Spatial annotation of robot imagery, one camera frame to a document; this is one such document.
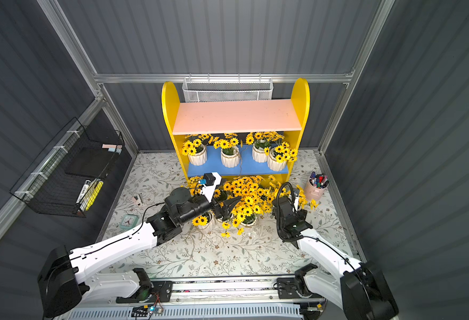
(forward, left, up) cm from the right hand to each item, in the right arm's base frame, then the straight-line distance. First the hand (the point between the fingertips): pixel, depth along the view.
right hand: (292, 206), depth 86 cm
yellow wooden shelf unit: (+21, +24, +21) cm, 38 cm away
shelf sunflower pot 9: (-10, +37, +5) cm, 38 cm away
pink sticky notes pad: (+18, +78, +18) cm, 82 cm away
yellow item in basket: (-6, +74, +18) cm, 77 cm away
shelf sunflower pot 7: (-3, -1, +9) cm, 9 cm away
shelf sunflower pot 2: (+21, +28, +13) cm, 37 cm away
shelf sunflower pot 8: (-6, +21, +5) cm, 23 cm away
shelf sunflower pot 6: (+12, +6, 0) cm, 13 cm away
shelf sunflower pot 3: (+28, +12, +12) cm, 33 cm away
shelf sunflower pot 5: (+8, +19, +4) cm, 21 cm away
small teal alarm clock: (-5, +73, -6) cm, 74 cm away
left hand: (-5, +26, +21) cm, 34 cm away
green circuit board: (-37, +58, -11) cm, 70 cm away
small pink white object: (+6, +74, -6) cm, 74 cm away
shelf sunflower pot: (+17, +42, +17) cm, 48 cm away
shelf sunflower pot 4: (+16, +6, +16) cm, 23 cm away
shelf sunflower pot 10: (+8, +44, +4) cm, 45 cm away
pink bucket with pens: (+10, -12, +2) cm, 16 cm away
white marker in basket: (-2, +79, +19) cm, 81 cm away
